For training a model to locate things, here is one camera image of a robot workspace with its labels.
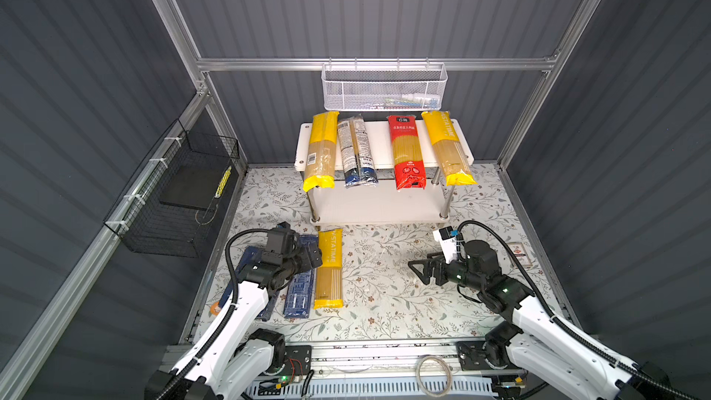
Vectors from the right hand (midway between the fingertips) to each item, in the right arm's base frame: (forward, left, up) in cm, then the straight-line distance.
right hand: (423, 260), depth 78 cm
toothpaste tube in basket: (+47, +1, +21) cm, 52 cm away
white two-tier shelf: (+25, +13, -6) cm, 29 cm away
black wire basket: (+6, +69, +15) cm, 71 cm away
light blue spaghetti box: (-6, +37, -10) cm, 38 cm away
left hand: (+2, +33, -3) cm, 33 cm away
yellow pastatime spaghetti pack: (0, +28, -11) cm, 30 cm away
